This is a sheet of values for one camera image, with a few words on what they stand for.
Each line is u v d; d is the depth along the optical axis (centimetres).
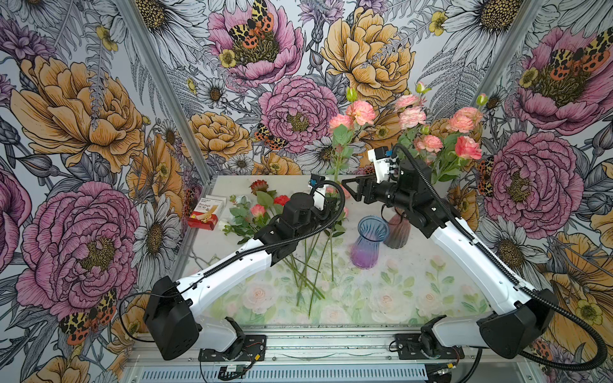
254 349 74
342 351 75
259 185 109
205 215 102
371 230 83
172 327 39
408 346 74
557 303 66
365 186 61
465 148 65
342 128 59
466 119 70
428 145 73
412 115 70
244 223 102
